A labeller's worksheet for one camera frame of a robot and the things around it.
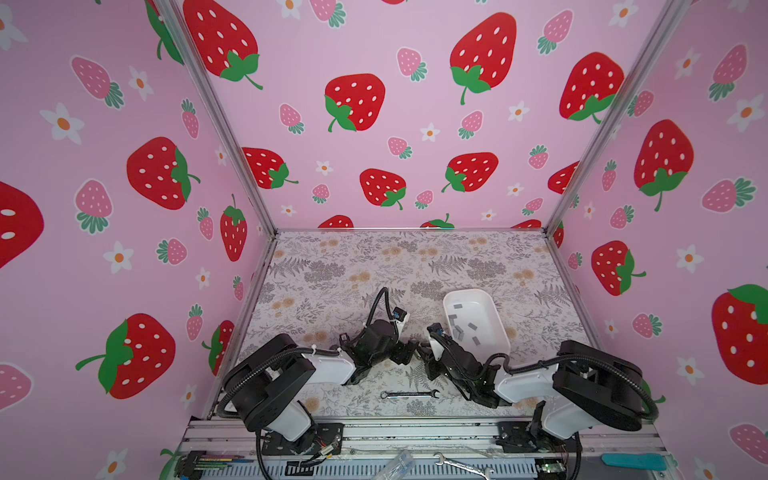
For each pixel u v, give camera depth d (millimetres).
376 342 685
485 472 692
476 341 906
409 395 813
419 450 731
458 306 987
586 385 452
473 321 956
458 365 625
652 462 706
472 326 933
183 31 701
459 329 929
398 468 687
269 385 446
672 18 690
